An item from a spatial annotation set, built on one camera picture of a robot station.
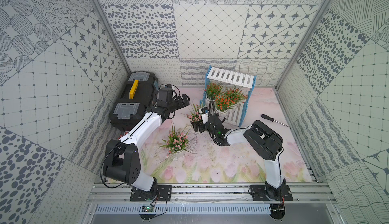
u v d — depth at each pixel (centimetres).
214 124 73
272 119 101
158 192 73
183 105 77
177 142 76
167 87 78
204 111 83
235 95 95
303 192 77
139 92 96
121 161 43
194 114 91
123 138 47
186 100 78
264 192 66
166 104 66
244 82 86
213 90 98
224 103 90
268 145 53
